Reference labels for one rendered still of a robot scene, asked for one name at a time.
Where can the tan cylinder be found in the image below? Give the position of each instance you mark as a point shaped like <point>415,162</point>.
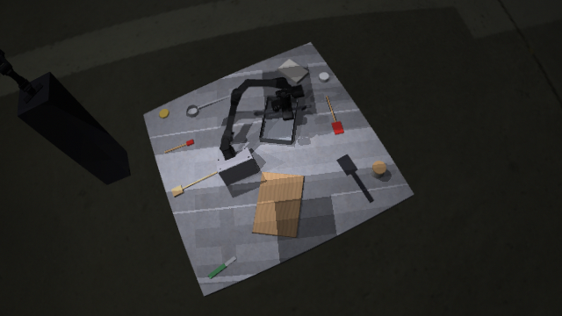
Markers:
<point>378,169</point>

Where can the light brown wooden board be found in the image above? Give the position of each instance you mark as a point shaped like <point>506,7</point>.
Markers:
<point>278,204</point>

